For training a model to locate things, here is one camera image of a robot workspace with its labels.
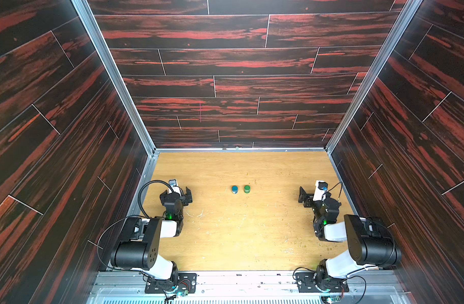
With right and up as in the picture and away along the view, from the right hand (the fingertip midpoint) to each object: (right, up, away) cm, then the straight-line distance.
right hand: (315, 187), depth 91 cm
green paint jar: (-33, -2, +10) cm, 34 cm away
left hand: (-68, -1, +2) cm, 68 cm away
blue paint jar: (-39, -2, +9) cm, 41 cm away
